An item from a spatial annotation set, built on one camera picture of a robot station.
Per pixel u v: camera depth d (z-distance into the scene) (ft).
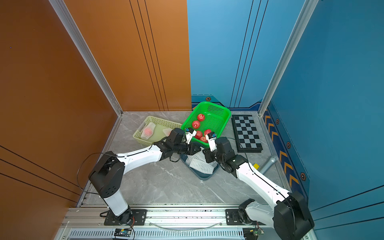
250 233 2.32
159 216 2.48
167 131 3.53
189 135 2.58
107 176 1.52
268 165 2.93
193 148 2.47
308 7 2.29
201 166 2.69
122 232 2.37
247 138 3.28
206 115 3.85
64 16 2.38
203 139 3.17
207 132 3.31
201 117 3.66
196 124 3.46
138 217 2.44
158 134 3.47
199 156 2.72
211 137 2.33
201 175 2.67
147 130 3.35
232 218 2.38
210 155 2.34
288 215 1.27
